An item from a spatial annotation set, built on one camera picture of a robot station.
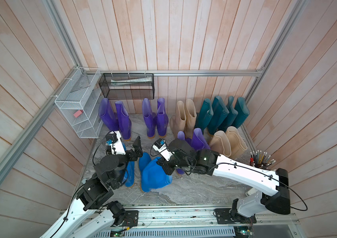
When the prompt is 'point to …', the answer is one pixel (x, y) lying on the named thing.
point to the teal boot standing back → (241, 112)
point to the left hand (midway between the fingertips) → (131, 140)
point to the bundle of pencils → (255, 160)
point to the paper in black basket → (116, 82)
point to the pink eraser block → (78, 113)
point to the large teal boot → (204, 114)
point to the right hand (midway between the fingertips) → (156, 161)
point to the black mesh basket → (128, 86)
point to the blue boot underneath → (152, 177)
